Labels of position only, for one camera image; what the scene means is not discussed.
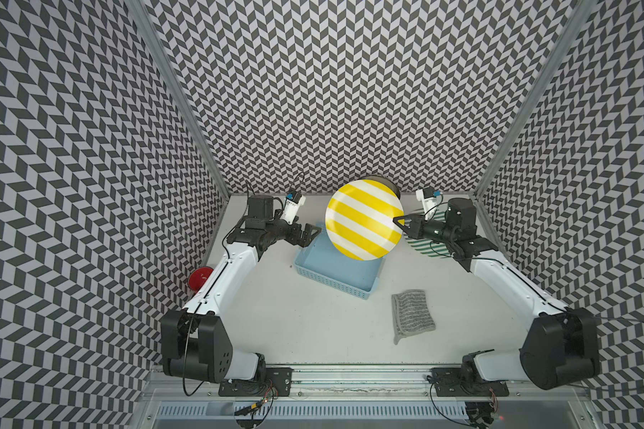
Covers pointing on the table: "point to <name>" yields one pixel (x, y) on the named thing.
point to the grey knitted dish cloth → (410, 314)
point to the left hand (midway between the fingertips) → (305, 224)
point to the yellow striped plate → (360, 220)
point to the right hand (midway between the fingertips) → (394, 224)
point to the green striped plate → (427, 247)
